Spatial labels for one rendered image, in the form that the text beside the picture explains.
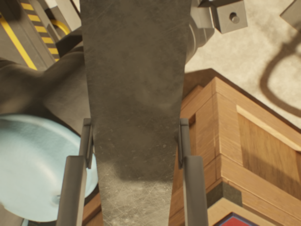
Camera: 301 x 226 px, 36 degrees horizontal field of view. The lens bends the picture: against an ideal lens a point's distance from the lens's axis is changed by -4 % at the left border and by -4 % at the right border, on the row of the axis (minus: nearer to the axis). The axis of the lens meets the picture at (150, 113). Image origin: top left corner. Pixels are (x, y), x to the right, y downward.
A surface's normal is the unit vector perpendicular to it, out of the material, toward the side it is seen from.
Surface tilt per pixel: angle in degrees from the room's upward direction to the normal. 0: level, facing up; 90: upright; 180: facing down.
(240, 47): 0
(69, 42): 25
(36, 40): 0
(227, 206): 0
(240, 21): 19
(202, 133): 90
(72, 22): 90
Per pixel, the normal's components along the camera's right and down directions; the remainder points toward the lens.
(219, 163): -0.81, -0.48
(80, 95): 0.39, -0.57
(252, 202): 0.57, -0.61
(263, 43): -0.07, 0.64
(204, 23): -0.48, 0.56
